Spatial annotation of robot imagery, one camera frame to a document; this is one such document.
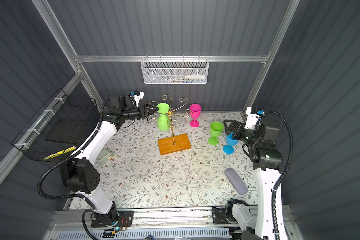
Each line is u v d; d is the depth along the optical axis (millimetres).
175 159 945
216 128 970
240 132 574
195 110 1107
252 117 568
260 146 475
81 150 475
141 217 754
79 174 455
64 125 738
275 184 406
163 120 837
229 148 977
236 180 824
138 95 738
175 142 989
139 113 709
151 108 776
